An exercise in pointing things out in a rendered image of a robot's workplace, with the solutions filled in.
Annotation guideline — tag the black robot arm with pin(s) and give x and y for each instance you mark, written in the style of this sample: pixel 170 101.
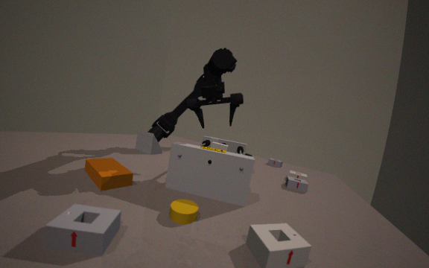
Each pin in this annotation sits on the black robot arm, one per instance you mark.
pixel 221 62

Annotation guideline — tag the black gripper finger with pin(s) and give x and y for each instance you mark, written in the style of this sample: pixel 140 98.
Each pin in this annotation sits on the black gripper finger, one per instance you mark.
pixel 233 107
pixel 199 114

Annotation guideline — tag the yellow short cylinder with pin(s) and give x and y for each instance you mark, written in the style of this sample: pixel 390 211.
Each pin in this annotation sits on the yellow short cylinder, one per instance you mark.
pixel 183 211

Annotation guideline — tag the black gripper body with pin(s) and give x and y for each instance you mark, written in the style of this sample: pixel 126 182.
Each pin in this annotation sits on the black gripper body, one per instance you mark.
pixel 234 98

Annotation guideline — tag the orange rectangular block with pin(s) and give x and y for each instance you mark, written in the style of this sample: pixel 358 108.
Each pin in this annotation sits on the orange rectangular block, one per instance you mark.
pixel 108 173

